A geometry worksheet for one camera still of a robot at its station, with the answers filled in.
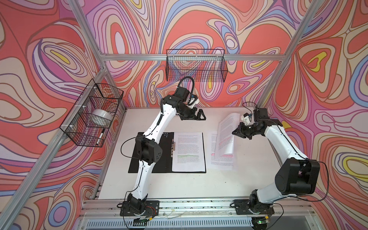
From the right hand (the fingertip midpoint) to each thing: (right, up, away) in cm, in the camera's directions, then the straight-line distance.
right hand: (233, 134), depth 84 cm
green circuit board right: (+10, -42, -13) cm, 46 cm away
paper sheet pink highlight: (-2, -18, +5) cm, 19 cm away
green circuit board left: (-51, -44, -12) cm, 68 cm away
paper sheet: (-3, -5, +5) cm, 8 cm away
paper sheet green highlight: (-26, -14, +10) cm, 31 cm away
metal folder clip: (-37, -10, +12) cm, 40 cm away
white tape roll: (-70, +10, -13) cm, 72 cm away
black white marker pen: (-72, 0, -12) cm, 73 cm away
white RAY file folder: (-42, -20, +5) cm, 46 cm away
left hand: (-20, +11, -1) cm, 23 cm away
